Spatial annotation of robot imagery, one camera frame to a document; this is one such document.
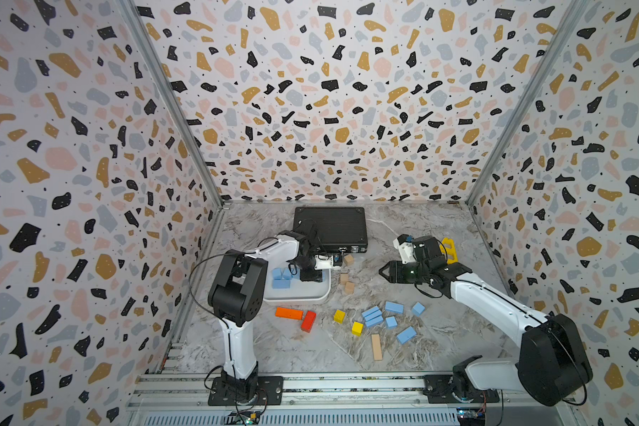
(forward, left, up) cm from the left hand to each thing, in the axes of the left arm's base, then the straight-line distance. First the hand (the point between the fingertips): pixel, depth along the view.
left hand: (321, 270), depth 96 cm
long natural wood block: (-26, -17, -2) cm, 31 cm away
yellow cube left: (-17, -6, 0) cm, 18 cm away
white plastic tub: (-9, +7, +3) cm, 12 cm away
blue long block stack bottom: (-18, -18, -1) cm, 26 cm away
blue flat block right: (-13, -25, -3) cm, 28 cm away
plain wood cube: (-6, -10, -1) cm, 12 cm away
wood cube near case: (+5, -10, -1) cm, 12 cm away
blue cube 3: (-19, -23, -1) cm, 30 cm away
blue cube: (0, +16, -1) cm, 16 cm away
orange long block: (-15, +10, -2) cm, 18 cm away
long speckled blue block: (-4, +14, -2) cm, 15 cm away
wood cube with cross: (-3, -8, -1) cm, 9 cm away
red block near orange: (-18, +4, -2) cm, 18 cm away
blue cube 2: (-15, -32, 0) cm, 35 cm away
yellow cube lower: (-21, -12, -1) cm, 24 cm away
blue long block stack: (-17, -17, 0) cm, 24 cm away
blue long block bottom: (-23, -27, -2) cm, 35 cm away
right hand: (-6, -21, +10) cm, 24 cm away
